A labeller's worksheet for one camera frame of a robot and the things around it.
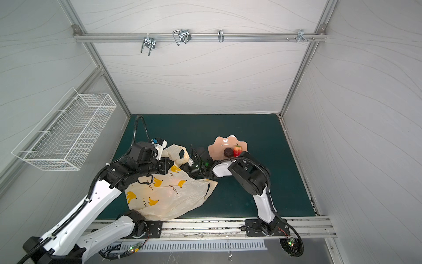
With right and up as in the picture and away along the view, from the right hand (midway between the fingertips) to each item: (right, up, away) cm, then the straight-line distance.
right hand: (173, 180), depth 81 cm
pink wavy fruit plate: (+22, +13, +18) cm, 31 cm away
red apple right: (+34, +13, +15) cm, 39 cm away
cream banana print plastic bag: (+1, -4, -8) cm, 9 cm away
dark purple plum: (+29, +12, +15) cm, 34 cm away
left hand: (+1, +10, -9) cm, 13 cm away
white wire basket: (-43, +22, -13) cm, 50 cm away
